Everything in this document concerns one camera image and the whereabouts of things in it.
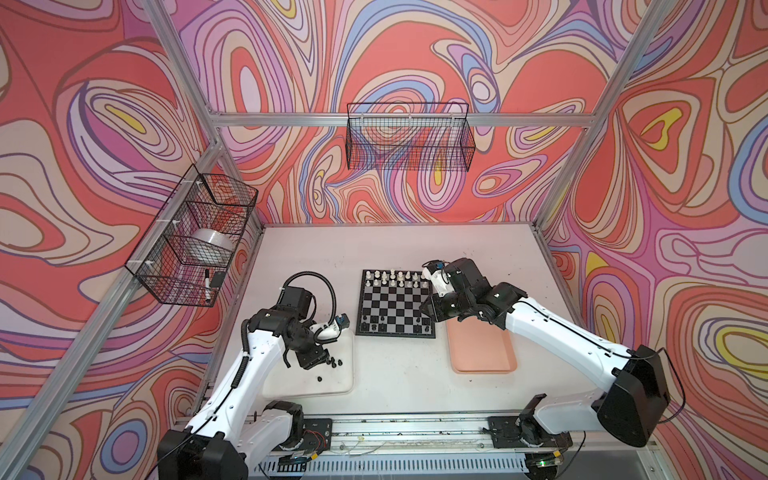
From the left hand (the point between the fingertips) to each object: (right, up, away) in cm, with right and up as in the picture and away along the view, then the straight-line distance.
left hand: (321, 343), depth 80 cm
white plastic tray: (0, -11, +3) cm, 11 cm away
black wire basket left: (-33, +24, -6) cm, 41 cm away
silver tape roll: (-24, +27, -10) cm, 37 cm away
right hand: (+28, +8, -1) cm, 29 cm away
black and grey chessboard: (+19, +8, +16) cm, 26 cm away
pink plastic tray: (+46, -4, +9) cm, 47 cm away
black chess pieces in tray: (+2, -7, +4) cm, 8 cm away
